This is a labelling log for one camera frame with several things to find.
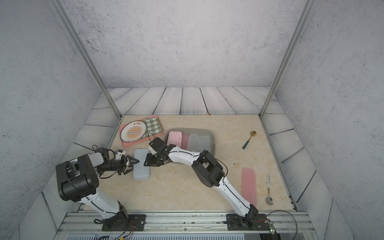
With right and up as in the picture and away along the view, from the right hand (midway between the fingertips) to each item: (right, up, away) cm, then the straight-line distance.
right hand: (144, 167), depth 88 cm
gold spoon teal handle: (+70, +19, +19) cm, 75 cm away
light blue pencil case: (-3, -3, +1) cm, 4 cm away
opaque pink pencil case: (+16, +16, +14) cm, 26 cm away
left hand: (-5, +2, +2) cm, 5 cm away
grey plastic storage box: (+34, +20, +19) cm, 44 cm away
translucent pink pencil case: (+22, +13, +13) cm, 29 cm away
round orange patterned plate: (-16, +20, +21) cm, 33 cm away
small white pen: (+68, -15, -9) cm, 71 cm away
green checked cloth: (-2, +24, +25) cm, 35 cm away
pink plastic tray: (-20, +12, +16) cm, 28 cm away
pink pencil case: (+59, -12, -6) cm, 61 cm away
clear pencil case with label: (+28, +13, +14) cm, 34 cm away
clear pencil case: (+36, +12, +13) cm, 40 cm away
